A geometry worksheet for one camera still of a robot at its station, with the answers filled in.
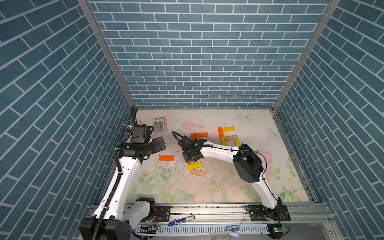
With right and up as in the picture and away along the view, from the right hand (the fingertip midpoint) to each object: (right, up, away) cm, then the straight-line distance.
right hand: (188, 157), depth 93 cm
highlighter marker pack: (-22, +21, +16) cm, 34 cm away
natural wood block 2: (+29, +12, +9) cm, 33 cm away
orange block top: (+23, +15, +14) cm, 31 cm away
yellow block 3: (+24, +9, +8) cm, 27 cm away
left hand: (-14, +11, -15) cm, 23 cm away
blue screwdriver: (-3, -25, -22) cm, 34 cm away
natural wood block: (+6, -8, -6) cm, 11 cm away
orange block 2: (+3, +12, +9) cm, 15 cm away
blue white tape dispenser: (+23, -29, -24) cm, 44 cm away
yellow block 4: (+33, +8, +8) cm, 35 cm away
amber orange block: (+2, -1, -6) cm, 7 cm away
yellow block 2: (+29, +17, +15) cm, 37 cm away
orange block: (+9, +13, +14) cm, 21 cm away
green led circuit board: (+43, -29, -23) cm, 57 cm away
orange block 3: (-14, -1, +1) cm, 14 cm away
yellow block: (+4, -4, -4) cm, 7 cm away
